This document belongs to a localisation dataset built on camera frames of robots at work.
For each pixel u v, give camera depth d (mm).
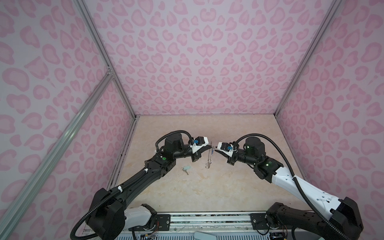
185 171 908
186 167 927
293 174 500
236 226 722
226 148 590
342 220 379
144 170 503
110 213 394
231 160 616
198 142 587
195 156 640
